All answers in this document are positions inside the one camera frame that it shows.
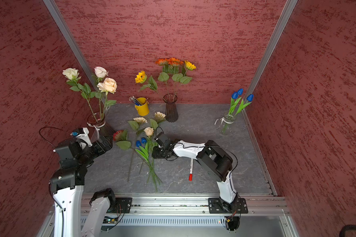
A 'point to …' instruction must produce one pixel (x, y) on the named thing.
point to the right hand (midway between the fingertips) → (155, 158)
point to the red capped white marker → (191, 175)
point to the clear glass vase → (226, 125)
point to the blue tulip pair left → (143, 152)
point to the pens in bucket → (133, 99)
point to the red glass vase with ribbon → (97, 121)
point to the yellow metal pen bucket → (143, 109)
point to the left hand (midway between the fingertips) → (106, 143)
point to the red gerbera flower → (120, 137)
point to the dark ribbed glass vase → (171, 112)
